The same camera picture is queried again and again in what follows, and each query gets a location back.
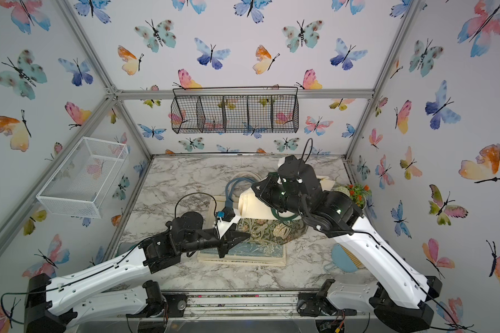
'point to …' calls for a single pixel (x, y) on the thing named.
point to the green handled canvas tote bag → (267, 225)
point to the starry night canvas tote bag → (212, 257)
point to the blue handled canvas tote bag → (246, 250)
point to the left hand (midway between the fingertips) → (249, 233)
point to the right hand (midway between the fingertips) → (251, 184)
